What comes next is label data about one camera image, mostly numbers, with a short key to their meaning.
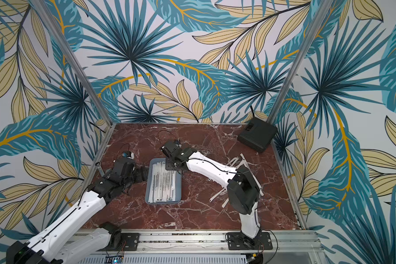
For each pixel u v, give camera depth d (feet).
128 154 2.35
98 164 3.21
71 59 2.75
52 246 1.31
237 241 2.40
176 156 2.04
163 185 2.96
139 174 2.35
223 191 2.93
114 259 2.35
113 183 1.84
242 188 1.54
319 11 2.28
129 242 2.40
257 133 3.62
